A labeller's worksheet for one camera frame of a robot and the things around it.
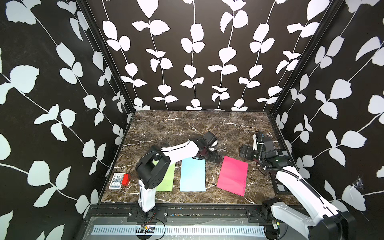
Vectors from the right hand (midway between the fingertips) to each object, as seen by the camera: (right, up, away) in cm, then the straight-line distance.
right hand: (245, 147), depth 83 cm
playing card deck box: (-73, -20, +1) cm, 76 cm away
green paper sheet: (-44, -21, -1) cm, 49 cm away
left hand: (-15, -6, +4) cm, 17 cm away
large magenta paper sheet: (-6, -19, +6) cm, 20 cm away
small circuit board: (-52, -38, -13) cm, 66 cm away
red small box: (-66, -18, -3) cm, 69 cm away
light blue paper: (-30, -18, +5) cm, 35 cm away
